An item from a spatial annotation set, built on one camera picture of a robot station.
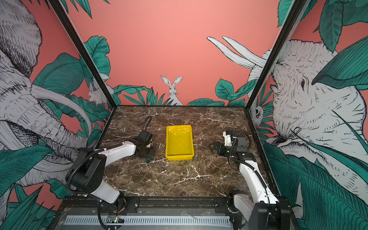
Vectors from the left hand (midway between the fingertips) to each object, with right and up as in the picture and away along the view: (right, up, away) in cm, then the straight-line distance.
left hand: (152, 151), depth 93 cm
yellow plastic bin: (+17, +4, +5) cm, 19 cm away
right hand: (+39, +6, -10) cm, 41 cm away
